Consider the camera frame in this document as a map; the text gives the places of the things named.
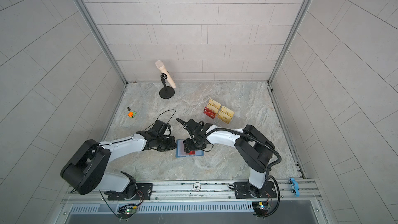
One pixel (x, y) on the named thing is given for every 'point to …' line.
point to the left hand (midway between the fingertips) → (181, 144)
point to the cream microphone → (160, 65)
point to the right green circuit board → (261, 208)
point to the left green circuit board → (127, 213)
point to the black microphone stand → (166, 92)
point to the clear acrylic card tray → (215, 110)
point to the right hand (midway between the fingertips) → (188, 151)
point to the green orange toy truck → (131, 114)
